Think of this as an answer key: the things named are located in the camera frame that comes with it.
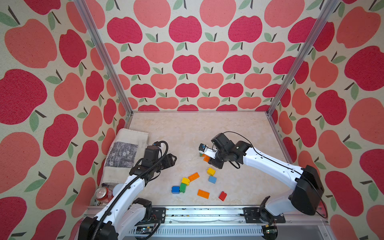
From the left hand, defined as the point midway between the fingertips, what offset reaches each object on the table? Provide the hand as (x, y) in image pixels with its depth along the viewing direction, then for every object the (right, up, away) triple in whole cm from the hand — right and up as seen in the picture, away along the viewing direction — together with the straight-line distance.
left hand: (174, 161), depth 82 cm
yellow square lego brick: (+21, -8, +6) cm, 24 cm away
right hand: (+21, 0, 0) cm, 21 cm away
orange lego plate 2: (+11, -11, +5) cm, 16 cm away
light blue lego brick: (+22, -12, +5) cm, 25 cm away
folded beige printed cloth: (-31, +3, +9) cm, 33 cm away
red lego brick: (+27, -19, -1) cm, 33 cm away
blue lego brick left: (+1, -16, -1) cm, 16 cm away
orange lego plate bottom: (+16, -18, -1) cm, 24 cm away
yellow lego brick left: (+7, -12, +3) cm, 14 cm away
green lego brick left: (+5, -15, 0) cm, 15 cm away
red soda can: (-33, -14, -9) cm, 37 cm away
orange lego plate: (+18, +2, -2) cm, 18 cm away
